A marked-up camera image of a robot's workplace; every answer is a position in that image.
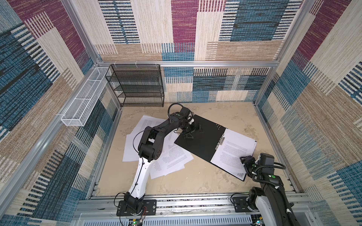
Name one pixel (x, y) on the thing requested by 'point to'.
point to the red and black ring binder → (203, 144)
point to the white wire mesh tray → (76, 114)
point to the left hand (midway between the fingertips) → (199, 133)
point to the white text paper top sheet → (231, 147)
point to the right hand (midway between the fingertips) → (240, 162)
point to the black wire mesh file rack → (137, 85)
